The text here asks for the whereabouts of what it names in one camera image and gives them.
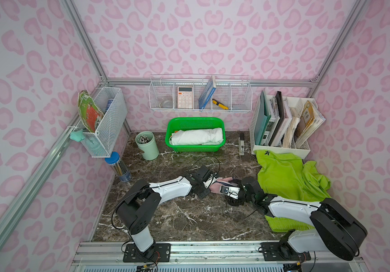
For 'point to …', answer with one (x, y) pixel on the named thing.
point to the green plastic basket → (176, 123)
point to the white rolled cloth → (199, 136)
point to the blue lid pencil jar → (119, 166)
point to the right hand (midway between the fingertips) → (229, 186)
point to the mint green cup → (145, 140)
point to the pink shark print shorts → (215, 187)
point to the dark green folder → (262, 118)
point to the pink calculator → (185, 97)
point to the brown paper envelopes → (309, 122)
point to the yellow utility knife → (220, 104)
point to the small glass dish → (166, 103)
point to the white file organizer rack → (282, 124)
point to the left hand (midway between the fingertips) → (203, 184)
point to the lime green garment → (287, 175)
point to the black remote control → (241, 151)
